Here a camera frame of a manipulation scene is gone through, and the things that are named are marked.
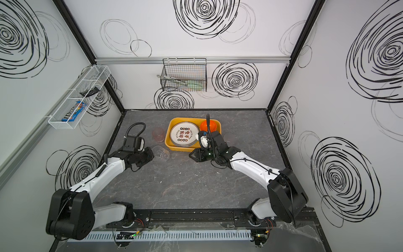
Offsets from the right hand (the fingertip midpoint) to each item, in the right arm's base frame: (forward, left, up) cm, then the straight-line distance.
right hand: (189, 156), depth 79 cm
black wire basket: (+71, +8, +2) cm, 72 cm away
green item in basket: (+34, -2, +19) cm, 39 cm away
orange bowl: (+26, -7, -8) cm, 28 cm away
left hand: (+4, +20, -7) cm, 22 cm away
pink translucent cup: (+21, +23, -10) cm, 33 cm away
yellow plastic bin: (+30, +15, -8) cm, 35 cm away
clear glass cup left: (+7, +19, -8) cm, 22 cm away
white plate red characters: (+22, +7, -12) cm, 26 cm away
